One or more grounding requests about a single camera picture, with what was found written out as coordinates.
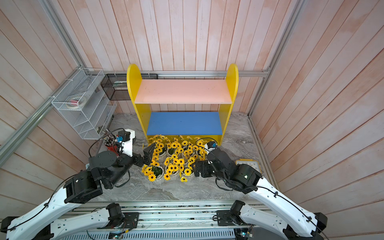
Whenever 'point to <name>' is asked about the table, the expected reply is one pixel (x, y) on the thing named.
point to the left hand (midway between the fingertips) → (145, 143)
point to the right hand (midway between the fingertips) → (199, 163)
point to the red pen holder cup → (113, 149)
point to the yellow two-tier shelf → (189, 107)
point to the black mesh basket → (115, 86)
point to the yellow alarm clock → (253, 163)
